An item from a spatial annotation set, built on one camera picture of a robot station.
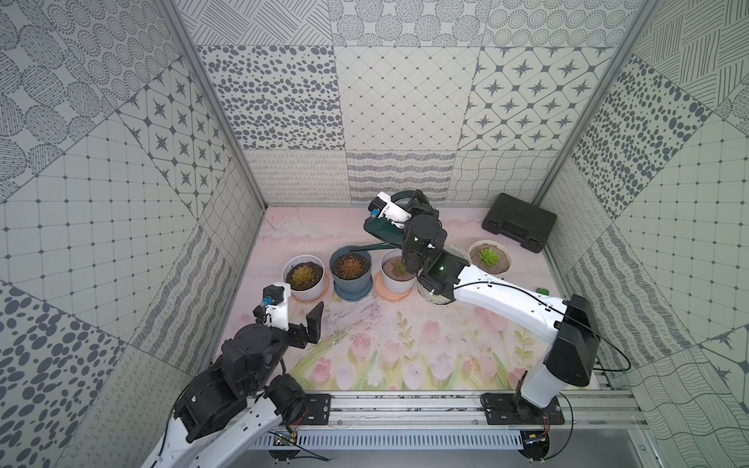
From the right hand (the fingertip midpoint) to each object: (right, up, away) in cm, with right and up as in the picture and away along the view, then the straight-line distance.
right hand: (425, 193), depth 70 cm
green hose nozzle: (+42, -29, +23) cm, 56 cm away
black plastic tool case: (+41, -5, +38) cm, 56 cm away
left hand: (-29, -24, -7) cm, 39 cm away
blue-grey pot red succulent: (-21, -23, +18) cm, 35 cm away
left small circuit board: (-35, -63, 0) cm, 72 cm away
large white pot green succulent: (0, -23, -14) cm, 27 cm away
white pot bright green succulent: (+23, -18, +20) cm, 35 cm away
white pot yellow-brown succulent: (-35, -23, +17) cm, 45 cm away
